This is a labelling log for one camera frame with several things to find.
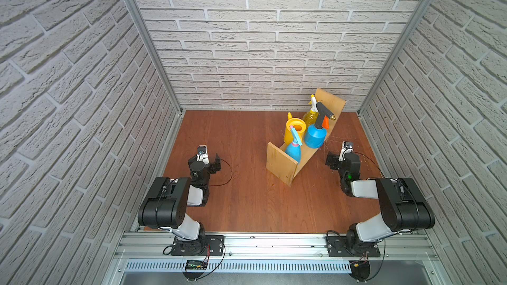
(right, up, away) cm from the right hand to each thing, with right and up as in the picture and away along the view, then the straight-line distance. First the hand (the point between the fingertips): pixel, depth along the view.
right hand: (333, 151), depth 94 cm
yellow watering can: (-19, +12, -6) cm, 23 cm away
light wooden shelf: (-3, +22, -7) cm, 23 cm away
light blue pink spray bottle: (-22, +3, -15) cm, 26 cm away
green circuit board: (-60, -40, -23) cm, 76 cm away
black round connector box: (0, -40, -25) cm, 47 cm away
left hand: (-63, +1, -3) cm, 63 cm away
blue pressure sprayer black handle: (-10, +8, -5) cm, 14 cm away
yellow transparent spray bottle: (-11, +16, 0) cm, 20 cm away
